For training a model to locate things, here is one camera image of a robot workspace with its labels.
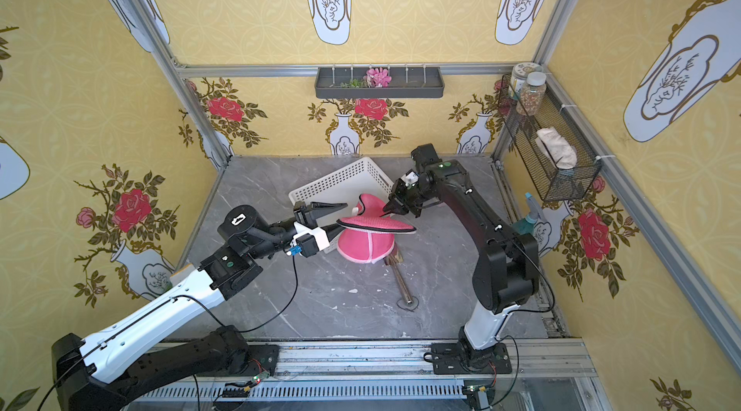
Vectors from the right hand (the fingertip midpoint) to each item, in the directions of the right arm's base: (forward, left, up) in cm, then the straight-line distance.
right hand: (390, 202), depth 82 cm
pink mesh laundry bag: (-13, +6, +2) cm, 14 cm away
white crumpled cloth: (-17, +65, -19) cm, 70 cm away
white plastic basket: (+20, +17, -18) cm, 32 cm away
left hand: (-12, +11, +18) cm, 25 cm away
